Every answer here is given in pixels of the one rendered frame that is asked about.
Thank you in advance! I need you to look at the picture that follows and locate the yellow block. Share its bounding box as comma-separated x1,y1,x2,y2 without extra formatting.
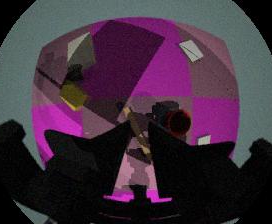
59,80,88,111

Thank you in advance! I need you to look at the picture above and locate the white square tile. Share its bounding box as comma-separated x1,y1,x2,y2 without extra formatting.
179,40,203,63

